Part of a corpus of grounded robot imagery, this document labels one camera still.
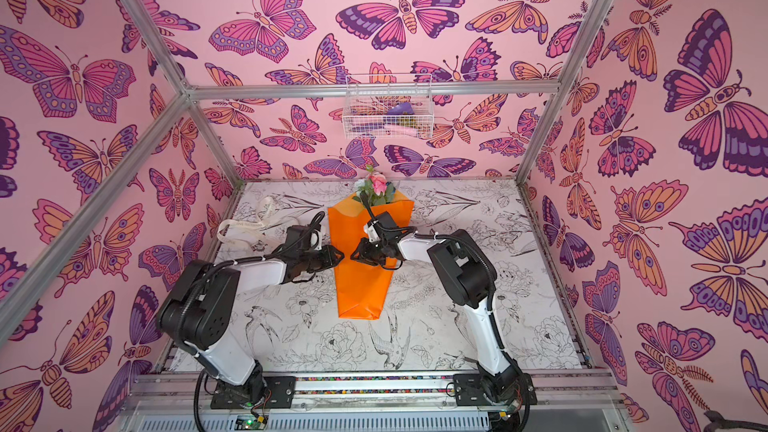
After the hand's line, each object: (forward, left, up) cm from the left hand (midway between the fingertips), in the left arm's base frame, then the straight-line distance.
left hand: (344, 252), depth 95 cm
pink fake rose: (+25, -10, +5) cm, 27 cm away
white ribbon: (+19, +32, -4) cm, 37 cm away
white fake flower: (+28, -5, -1) cm, 28 cm away
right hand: (0, -2, -2) cm, 3 cm away
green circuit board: (-44, +19, -6) cm, 48 cm away
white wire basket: (+37, -14, +29) cm, 49 cm away
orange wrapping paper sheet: (-11, -6, -2) cm, 12 cm away
